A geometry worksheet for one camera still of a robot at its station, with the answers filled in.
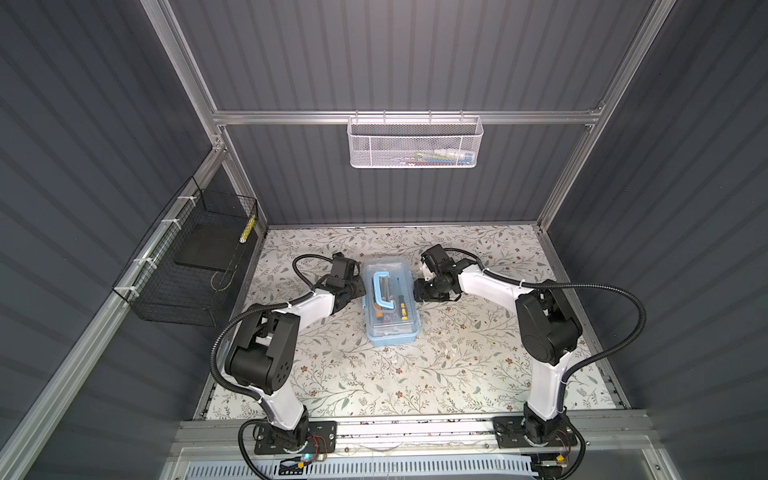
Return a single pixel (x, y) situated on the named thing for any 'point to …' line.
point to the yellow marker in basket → (246, 233)
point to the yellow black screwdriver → (403, 308)
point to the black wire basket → (183, 269)
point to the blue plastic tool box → (389, 302)
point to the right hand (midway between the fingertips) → (420, 297)
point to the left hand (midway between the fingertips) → (359, 284)
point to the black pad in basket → (211, 246)
